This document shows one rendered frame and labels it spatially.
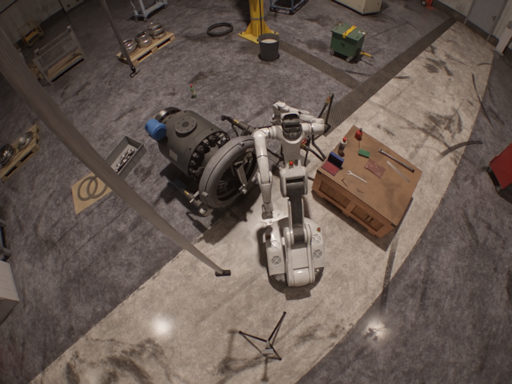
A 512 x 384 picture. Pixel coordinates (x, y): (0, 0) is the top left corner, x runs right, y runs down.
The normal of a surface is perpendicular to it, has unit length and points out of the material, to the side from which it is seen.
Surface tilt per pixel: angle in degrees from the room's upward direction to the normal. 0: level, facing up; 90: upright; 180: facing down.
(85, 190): 0
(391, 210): 0
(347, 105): 0
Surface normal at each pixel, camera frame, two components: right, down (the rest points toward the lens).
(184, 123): -0.06, -0.44
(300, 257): 0.00, -0.04
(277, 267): 0.03, 0.19
